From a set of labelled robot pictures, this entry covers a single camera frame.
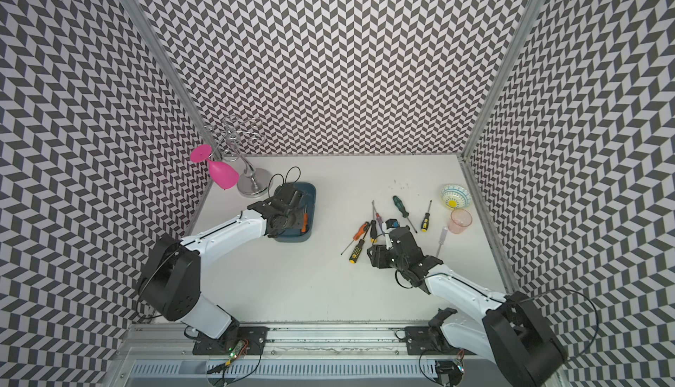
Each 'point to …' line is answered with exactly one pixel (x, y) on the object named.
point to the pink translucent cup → (460, 219)
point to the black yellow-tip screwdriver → (373, 227)
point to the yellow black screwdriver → (357, 251)
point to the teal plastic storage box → (295, 236)
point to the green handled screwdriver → (400, 205)
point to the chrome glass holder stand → (254, 181)
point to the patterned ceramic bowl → (454, 196)
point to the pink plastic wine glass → (223, 174)
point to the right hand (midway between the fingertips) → (376, 256)
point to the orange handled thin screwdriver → (362, 229)
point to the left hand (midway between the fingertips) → (294, 219)
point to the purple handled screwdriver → (380, 220)
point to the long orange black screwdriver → (305, 221)
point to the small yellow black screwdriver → (425, 220)
